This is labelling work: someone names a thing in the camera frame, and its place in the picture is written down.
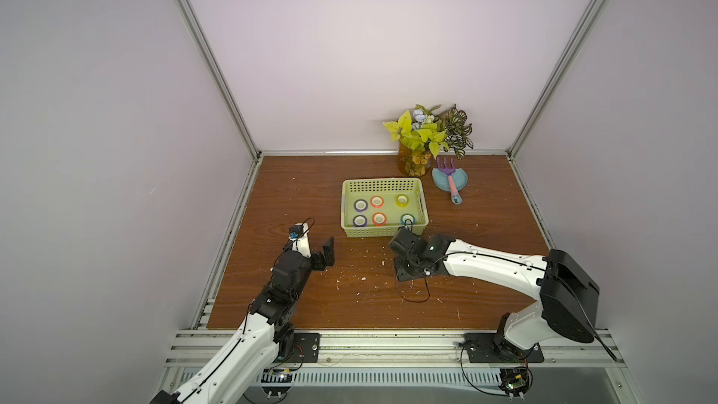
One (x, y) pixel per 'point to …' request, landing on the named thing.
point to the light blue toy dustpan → (441, 180)
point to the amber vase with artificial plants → (425, 132)
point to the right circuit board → (515, 382)
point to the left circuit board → (276, 382)
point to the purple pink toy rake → (449, 170)
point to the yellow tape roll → (402, 200)
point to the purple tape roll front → (360, 221)
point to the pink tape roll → (377, 202)
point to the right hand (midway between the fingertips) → (400, 266)
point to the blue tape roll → (408, 219)
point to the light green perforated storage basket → (387, 188)
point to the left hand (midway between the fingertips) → (322, 237)
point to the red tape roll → (379, 219)
